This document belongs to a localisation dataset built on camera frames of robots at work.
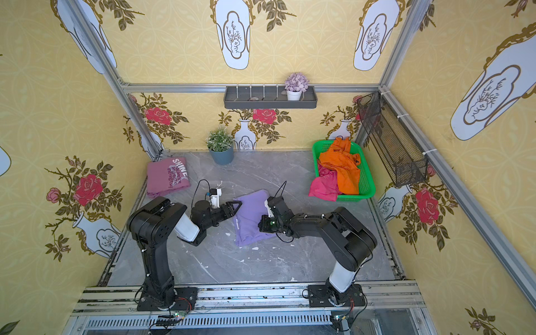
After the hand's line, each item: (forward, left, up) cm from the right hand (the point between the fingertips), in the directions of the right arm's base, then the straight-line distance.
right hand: (257, 228), depth 91 cm
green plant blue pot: (+38, +22, +14) cm, 46 cm away
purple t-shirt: (+3, +5, +1) cm, 6 cm away
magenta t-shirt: (+18, -30, +8) cm, 35 cm away
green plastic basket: (+20, -50, +4) cm, 54 cm away
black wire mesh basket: (+21, -61, +19) cm, 67 cm away
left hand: (+9, +8, +1) cm, 12 cm away
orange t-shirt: (+36, -39, +6) cm, 54 cm away
